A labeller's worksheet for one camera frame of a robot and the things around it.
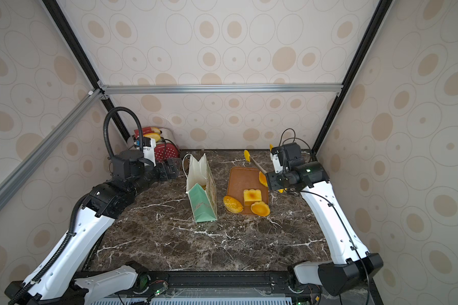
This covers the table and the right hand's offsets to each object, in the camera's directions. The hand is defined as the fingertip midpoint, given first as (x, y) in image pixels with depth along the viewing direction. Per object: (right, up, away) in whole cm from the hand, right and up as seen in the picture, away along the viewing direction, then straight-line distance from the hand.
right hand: (274, 179), depth 73 cm
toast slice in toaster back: (-58, +25, +29) cm, 69 cm away
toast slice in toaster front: (-58, +22, +26) cm, 67 cm away
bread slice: (0, -2, +30) cm, 30 cm away
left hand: (-36, +8, -7) cm, 37 cm away
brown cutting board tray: (-9, -1, +33) cm, 34 cm away
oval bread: (-16, -13, +17) cm, 27 cm away
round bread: (-3, -15, +16) cm, 22 cm away
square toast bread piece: (-7, -10, +21) cm, 24 cm away
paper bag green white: (-29, -3, 0) cm, 29 cm away
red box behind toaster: (-62, +24, +27) cm, 72 cm away
